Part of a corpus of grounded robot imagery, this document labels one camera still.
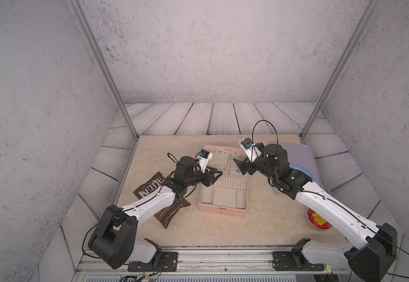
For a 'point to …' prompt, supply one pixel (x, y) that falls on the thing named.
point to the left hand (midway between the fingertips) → (221, 172)
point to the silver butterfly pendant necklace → (237, 170)
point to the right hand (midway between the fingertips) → (244, 151)
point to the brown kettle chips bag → (164, 216)
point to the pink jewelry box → (228, 194)
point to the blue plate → (302, 170)
